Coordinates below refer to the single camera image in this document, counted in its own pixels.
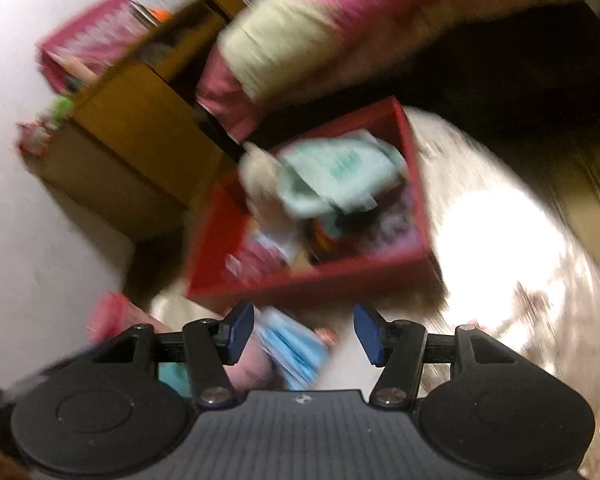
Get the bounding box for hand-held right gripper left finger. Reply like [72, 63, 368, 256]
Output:
[87, 299, 256, 408]

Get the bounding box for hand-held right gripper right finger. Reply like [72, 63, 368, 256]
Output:
[354, 303, 523, 408]

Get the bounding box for light blue face mask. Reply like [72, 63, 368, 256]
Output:
[257, 307, 334, 394]

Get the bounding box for red cardboard box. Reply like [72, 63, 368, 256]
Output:
[185, 96, 443, 313]

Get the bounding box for white mouse plush toy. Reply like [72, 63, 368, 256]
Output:
[240, 142, 301, 256]

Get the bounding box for pale mint cloth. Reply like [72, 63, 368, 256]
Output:
[277, 130, 409, 219]

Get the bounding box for red printed wrapper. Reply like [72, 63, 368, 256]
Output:
[312, 326, 340, 351]

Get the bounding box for red lidded plastic cup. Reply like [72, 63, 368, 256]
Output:
[85, 292, 166, 347]

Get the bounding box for brown wooden cabinet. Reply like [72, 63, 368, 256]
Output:
[22, 0, 246, 241]

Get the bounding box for pink patterned box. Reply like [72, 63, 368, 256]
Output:
[37, 0, 154, 94]

